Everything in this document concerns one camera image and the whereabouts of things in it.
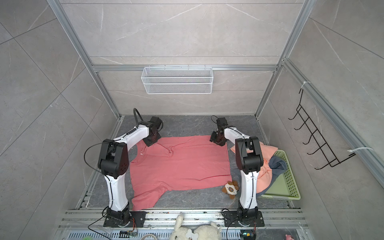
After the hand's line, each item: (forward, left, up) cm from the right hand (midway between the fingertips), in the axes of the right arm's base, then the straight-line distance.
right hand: (213, 139), depth 104 cm
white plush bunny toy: (-54, +7, +9) cm, 56 cm away
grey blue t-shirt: (-22, -37, +2) cm, 44 cm away
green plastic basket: (-33, -39, -2) cm, 51 cm away
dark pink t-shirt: (-17, +27, -1) cm, 31 cm away
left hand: (-1, +40, +6) cm, 41 cm away
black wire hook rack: (-20, -42, +32) cm, 57 cm away
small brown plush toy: (-35, -7, +2) cm, 35 cm away
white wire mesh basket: (+30, +24, +29) cm, 48 cm away
